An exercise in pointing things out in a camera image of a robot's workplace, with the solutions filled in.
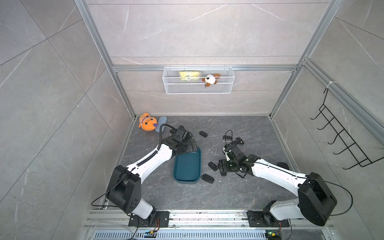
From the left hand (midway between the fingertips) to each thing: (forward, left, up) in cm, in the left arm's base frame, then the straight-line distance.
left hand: (191, 145), depth 87 cm
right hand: (-10, -19, -7) cm, 22 cm away
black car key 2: (-9, -13, -11) cm, 19 cm away
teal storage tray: (-9, +3, -12) cm, 15 cm away
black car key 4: (+13, -26, -12) cm, 31 cm away
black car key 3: (+10, -34, -12) cm, 38 cm away
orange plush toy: (+23, +31, -5) cm, 39 cm away
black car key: (-15, -9, -12) cm, 21 cm away
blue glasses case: (+31, +23, -11) cm, 40 cm away
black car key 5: (+17, -9, -12) cm, 23 cm away
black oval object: (-9, -57, -12) cm, 59 cm away
